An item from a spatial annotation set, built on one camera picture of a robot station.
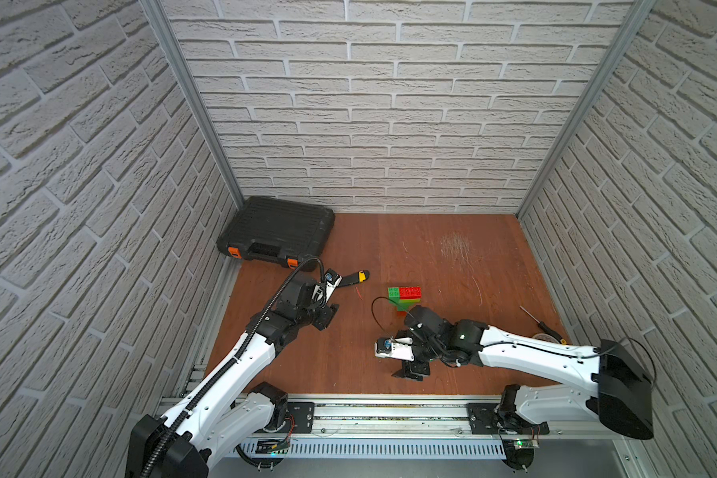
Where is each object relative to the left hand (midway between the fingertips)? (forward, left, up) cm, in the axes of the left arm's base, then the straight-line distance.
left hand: (332, 296), depth 80 cm
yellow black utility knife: (+15, -6, -14) cm, 21 cm away
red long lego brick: (+2, -22, -1) cm, 22 cm away
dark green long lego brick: (-1, -20, -4) cm, 20 cm away
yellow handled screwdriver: (-4, -65, -12) cm, 66 cm away
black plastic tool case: (+31, +23, -8) cm, 40 cm away
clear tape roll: (-7, -64, -12) cm, 66 cm away
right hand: (-14, -18, -7) cm, 24 cm away
